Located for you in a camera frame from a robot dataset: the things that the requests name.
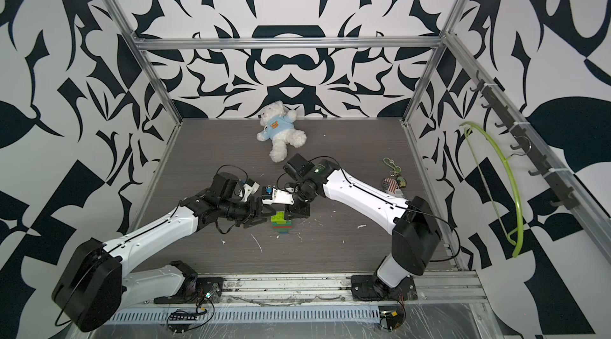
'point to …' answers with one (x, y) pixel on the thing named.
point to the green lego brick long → (282, 228)
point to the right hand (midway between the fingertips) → (287, 205)
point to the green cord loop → (397, 169)
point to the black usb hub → (182, 319)
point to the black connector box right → (391, 319)
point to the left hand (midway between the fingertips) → (272, 212)
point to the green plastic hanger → (515, 236)
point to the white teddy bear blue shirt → (278, 126)
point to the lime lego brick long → (279, 218)
